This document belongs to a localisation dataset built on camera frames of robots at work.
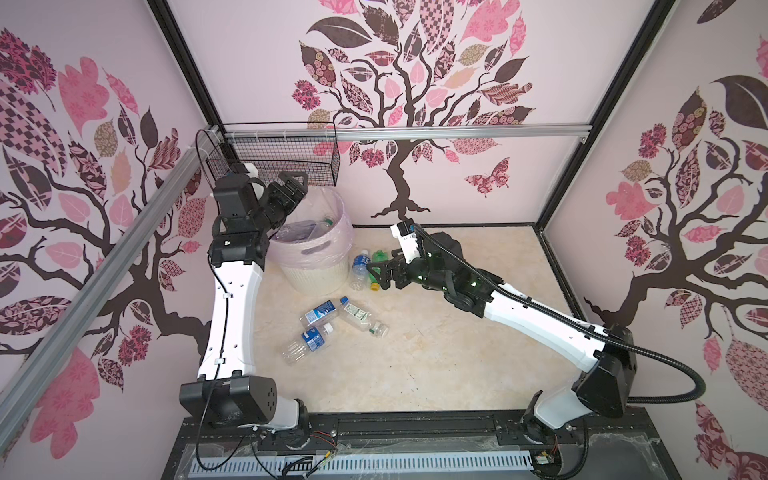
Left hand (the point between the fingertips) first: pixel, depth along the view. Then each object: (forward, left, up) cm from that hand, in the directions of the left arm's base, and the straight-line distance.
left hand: (303, 188), depth 68 cm
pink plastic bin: (-4, 0, -16) cm, 17 cm away
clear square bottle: (-14, -12, -39) cm, 43 cm away
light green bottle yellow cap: (+11, -16, -39) cm, 43 cm away
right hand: (-11, -18, -11) cm, 24 cm away
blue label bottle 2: (-13, +1, -38) cm, 40 cm away
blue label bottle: (-21, +2, -38) cm, 44 cm away
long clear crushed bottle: (+11, +8, -26) cm, 29 cm away
